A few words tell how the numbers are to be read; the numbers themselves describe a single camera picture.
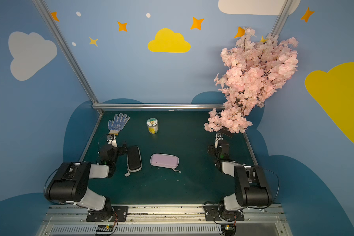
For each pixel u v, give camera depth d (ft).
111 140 2.63
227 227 2.40
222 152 2.39
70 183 1.49
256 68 2.26
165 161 2.97
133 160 2.97
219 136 2.74
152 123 3.41
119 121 3.77
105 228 2.39
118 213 2.42
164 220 2.40
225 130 2.36
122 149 2.83
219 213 2.44
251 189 1.51
